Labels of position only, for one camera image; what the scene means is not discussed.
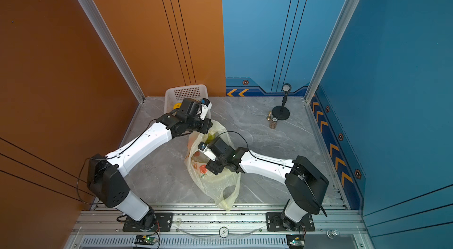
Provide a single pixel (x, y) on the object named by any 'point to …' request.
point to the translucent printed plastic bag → (224, 186)
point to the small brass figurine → (269, 118)
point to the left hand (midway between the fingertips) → (212, 121)
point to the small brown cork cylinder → (273, 124)
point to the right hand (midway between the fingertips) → (214, 157)
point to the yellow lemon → (176, 105)
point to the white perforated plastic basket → (176, 95)
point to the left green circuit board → (146, 240)
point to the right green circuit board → (295, 241)
